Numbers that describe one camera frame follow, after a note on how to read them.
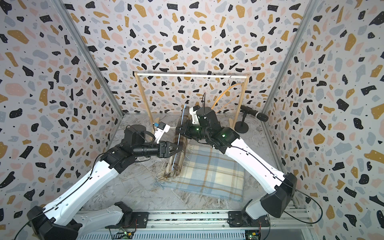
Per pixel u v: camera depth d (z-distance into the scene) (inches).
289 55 34.7
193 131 23.5
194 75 39.3
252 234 28.2
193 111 25.1
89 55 33.8
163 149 22.9
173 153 24.3
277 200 15.2
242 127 44.0
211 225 28.8
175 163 26.9
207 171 35.3
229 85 41.9
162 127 24.3
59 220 14.7
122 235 28.6
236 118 39.7
